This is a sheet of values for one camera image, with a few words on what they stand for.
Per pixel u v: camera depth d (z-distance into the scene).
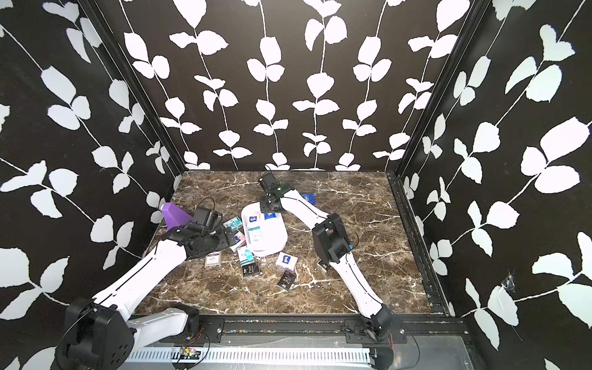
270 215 0.97
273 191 0.78
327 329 0.76
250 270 0.86
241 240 0.90
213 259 0.88
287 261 0.88
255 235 0.93
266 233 0.93
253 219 0.98
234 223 0.98
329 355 0.70
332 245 0.63
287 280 0.84
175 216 0.84
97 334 0.39
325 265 0.87
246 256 0.89
